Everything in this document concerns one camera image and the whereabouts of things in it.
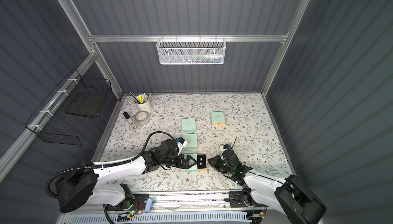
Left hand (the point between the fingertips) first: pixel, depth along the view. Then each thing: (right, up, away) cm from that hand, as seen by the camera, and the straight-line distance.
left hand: (192, 165), depth 78 cm
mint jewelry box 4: (+16, +23, +24) cm, 37 cm away
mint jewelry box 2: (-1, +7, +13) cm, 14 cm away
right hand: (+9, 0, +6) cm, 11 cm away
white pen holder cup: (-34, +33, +22) cm, 52 cm away
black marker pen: (-42, +21, +23) cm, 53 cm away
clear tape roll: (-35, +20, +25) cm, 47 cm away
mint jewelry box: (+5, -2, +5) cm, 7 cm away
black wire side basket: (-59, +26, -5) cm, 65 cm away
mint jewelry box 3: (-4, +18, +21) cm, 28 cm away
